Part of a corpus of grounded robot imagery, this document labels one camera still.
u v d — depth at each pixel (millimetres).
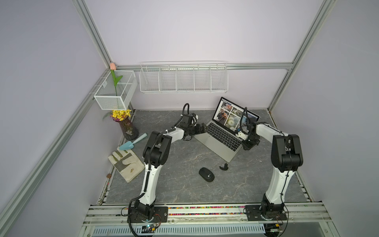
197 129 941
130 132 981
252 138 858
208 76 1042
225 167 896
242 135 936
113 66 893
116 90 884
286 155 535
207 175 846
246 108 929
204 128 957
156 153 590
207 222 725
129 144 999
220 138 1024
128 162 916
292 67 938
